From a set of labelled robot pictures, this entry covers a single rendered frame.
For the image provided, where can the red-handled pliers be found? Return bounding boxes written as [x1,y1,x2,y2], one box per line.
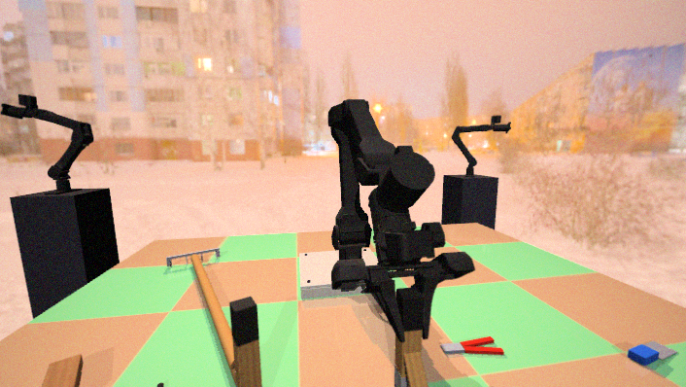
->
[440,336,504,355]

